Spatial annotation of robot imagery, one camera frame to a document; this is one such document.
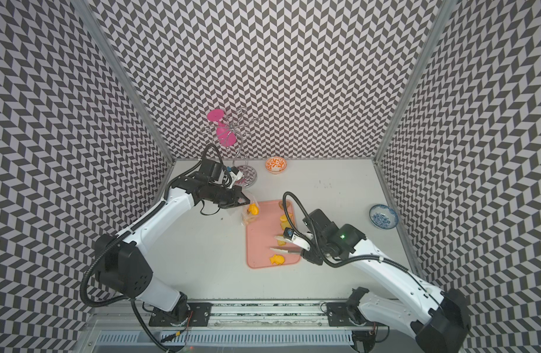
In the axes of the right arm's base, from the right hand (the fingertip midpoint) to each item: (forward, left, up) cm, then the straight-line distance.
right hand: (307, 250), depth 77 cm
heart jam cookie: (+25, +10, -9) cm, 29 cm away
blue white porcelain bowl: (+18, -36, -9) cm, 41 cm away
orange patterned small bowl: (+49, +12, -8) cm, 51 cm away
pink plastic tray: (+12, +18, -9) cm, 23 cm away
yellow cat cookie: (+18, +9, -9) cm, 22 cm away
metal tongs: (+3, +6, -7) cm, 10 cm away
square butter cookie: (+15, +8, -9) cm, 19 cm away
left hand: (+13, +28, +2) cm, 31 cm away
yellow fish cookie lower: (0, +11, -10) cm, 15 cm away
